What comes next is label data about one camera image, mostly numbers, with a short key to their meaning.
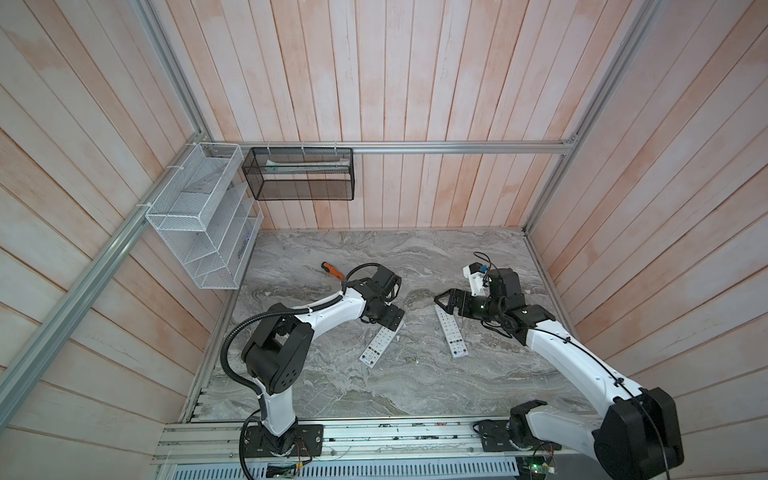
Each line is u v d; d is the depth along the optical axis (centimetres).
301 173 96
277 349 48
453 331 90
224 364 44
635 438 39
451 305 73
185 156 80
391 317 82
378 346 88
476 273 75
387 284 73
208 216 72
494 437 73
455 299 73
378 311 69
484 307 71
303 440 73
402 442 73
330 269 107
